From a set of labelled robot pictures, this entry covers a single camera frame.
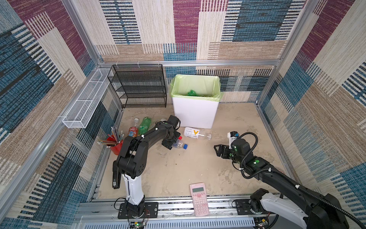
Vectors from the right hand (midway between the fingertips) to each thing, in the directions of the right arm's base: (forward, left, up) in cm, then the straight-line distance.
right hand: (220, 149), depth 84 cm
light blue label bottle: (+6, +24, -5) cm, 25 cm away
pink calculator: (-24, +13, -9) cm, 29 cm away
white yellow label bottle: (+14, +14, -4) cm, 21 cm away
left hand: (+11, +25, -6) cm, 28 cm away
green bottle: (+39, +15, +9) cm, 43 cm away
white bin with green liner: (+21, +14, +19) cm, 32 cm away
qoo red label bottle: (+16, +56, -4) cm, 58 cm away
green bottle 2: (+21, +49, -5) cm, 54 cm away
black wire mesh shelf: (+51, +56, +7) cm, 76 cm away
